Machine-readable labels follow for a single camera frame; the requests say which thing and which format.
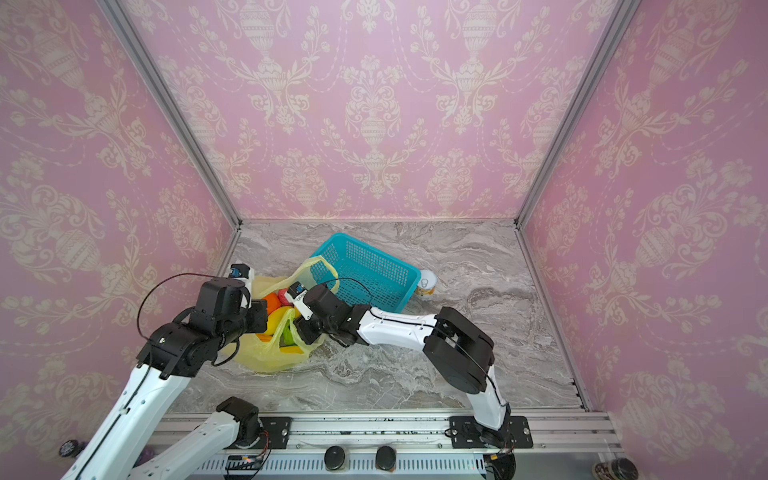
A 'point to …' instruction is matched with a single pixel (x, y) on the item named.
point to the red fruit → (281, 297)
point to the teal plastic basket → (367, 275)
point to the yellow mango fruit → (275, 315)
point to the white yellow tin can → (427, 283)
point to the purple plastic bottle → (72, 448)
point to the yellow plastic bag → (281, 349)
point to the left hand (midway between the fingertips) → (264, 306)
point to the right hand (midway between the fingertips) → (295, 323)
